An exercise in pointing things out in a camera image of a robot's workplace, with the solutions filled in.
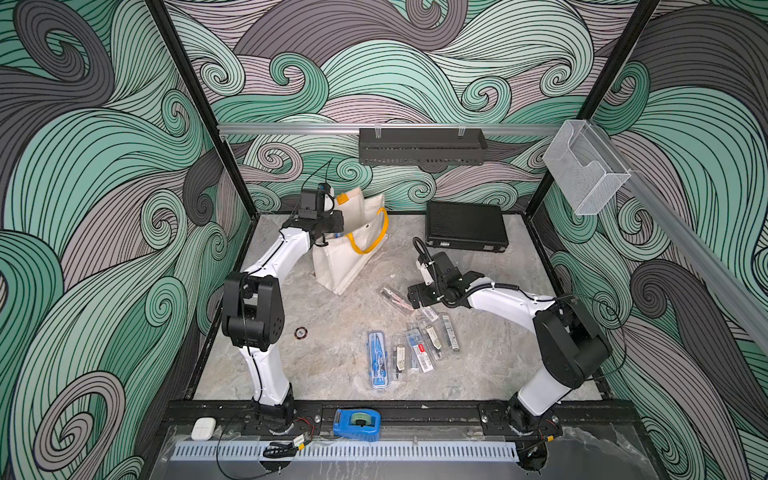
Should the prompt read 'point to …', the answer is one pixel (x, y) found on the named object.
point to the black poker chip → (300, 332)
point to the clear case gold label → (432, 338)
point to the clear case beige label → (399, 360)
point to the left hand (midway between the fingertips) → (339, 213)
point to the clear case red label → (420, 358)
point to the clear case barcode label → (449, 331)
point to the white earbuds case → (204, 428)
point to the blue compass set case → (378, 359)
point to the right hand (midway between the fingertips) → (418, 293)
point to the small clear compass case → (429, 313)
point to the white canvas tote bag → (364, 233)
